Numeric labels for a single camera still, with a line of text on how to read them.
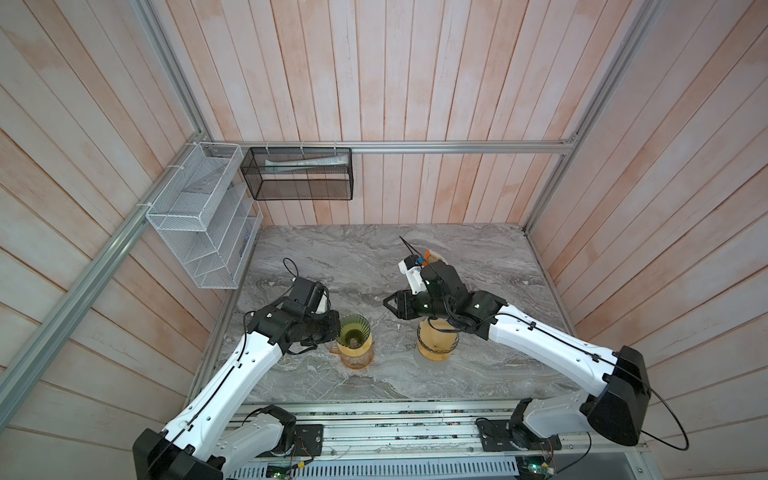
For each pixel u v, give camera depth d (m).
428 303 0.62
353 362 0.86
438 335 0.80
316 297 0.60
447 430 0.78
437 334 0.65
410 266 0.67
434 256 1.00
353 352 0.79
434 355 0.78
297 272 1.10
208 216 0.73
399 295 0.67
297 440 0.73
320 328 0.64
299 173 1.01
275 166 0.89
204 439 0.39
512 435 0.66
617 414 0.39
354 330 0.81
